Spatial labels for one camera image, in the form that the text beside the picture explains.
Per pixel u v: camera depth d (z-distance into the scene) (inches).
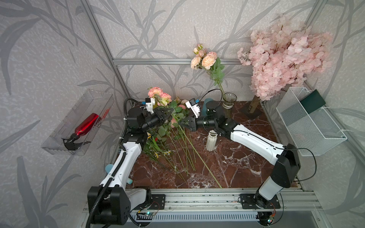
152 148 34.1
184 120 27.1
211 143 33.4
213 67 31.1
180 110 28.5
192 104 25.2
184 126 26.4
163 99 27.6
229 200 29.7
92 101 31.0
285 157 17.3
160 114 24.9
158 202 28.5
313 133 23.6
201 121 24.9
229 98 39.0
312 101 27.8
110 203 15.2
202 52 33.3
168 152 34.8
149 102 26.8
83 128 24.4
